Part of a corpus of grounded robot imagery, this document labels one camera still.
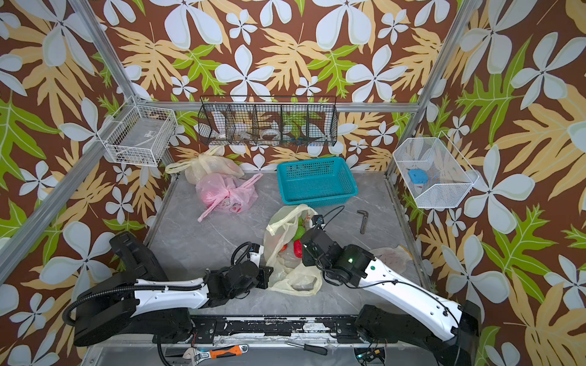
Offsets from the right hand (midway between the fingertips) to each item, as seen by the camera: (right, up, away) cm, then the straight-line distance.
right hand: (304, 247), depth 75 cm
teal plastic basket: (+9, +24, +42) cm, 49 cm away
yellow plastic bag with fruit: (-8, +2, +7) cm, 11 cm away
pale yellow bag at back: (-42, +33, +31) cm, 62 cm away
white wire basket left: (-64, +41, +12) cm, 77 cm away
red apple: (-2, -3, +14) cm, 14 cm away
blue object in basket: (+43, +24, +9) cm, 51 cm away
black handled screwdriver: (+5, -32, -4) cm, 32 cm away
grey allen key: (+29, +6, +26) cm, 40 cm away
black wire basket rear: (-15, +50, +23) cm, 57 cm away
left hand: (-10, -9, +7) cm, 15 cm away
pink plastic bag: (-34, +18, +24) cm, 46 cm away
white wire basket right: (+50, +25, +9) cm, 57 cm away
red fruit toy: (-7, -3, +13) cm, 15 cm away
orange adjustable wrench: (-33, -32, -6) cm, 47 cm away
